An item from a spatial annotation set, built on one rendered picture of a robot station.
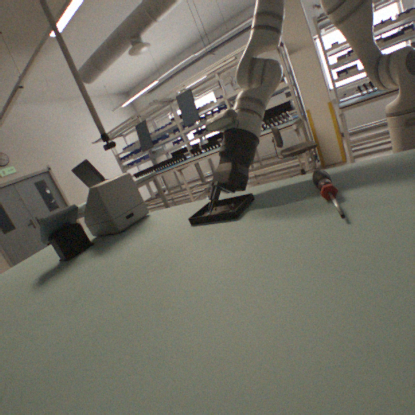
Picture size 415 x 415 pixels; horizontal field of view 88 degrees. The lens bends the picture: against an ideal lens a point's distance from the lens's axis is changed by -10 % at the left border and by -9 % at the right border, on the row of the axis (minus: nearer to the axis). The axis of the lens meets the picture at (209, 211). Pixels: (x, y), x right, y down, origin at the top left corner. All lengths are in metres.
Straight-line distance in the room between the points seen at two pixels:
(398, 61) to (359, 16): 0.15
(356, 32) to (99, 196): 0.75
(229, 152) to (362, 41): 0.45
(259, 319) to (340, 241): 0.12
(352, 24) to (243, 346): 0.70
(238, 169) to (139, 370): 0.37
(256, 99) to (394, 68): 0.38
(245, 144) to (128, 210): 0.39
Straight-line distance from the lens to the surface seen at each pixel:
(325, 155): 4.43
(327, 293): 0.21
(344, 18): 0.73
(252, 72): 0.59
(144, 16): 4.44
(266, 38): 0.61
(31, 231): 6.61
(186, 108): 4.37
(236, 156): 0.47
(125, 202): 0.70
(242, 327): 0.20
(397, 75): 0.77
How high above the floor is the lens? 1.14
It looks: 16 degrees down
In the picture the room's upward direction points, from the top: 23 degrees counter-clockwise
